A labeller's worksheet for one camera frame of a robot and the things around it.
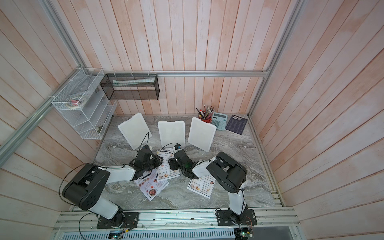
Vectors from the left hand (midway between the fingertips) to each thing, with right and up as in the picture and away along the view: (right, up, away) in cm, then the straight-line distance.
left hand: (162, 160), depth 94 cm
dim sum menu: (+2, -6, -4) cm, 7 cm away
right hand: (+5, +1, +1) cm, 5 cm away
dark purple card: (+54, +24, +20) cm, 62 cm away
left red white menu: (-5, -12, -10) cm, 16 cm away
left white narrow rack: (-16, +20, -4) cm, 26 cm away
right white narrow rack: (+25, +17, -3) cm, 30 cm away
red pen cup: (+29, +30, +10) cm, 43 cm away
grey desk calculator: (+41, +27, +20) cm, 53 cm away
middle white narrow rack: (+4, +18, +20) cm, 27 cm away
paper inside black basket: (-26, +49, -4) cm, 55 cm away
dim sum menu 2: (+25, -12, -9) cm, 30 cm away
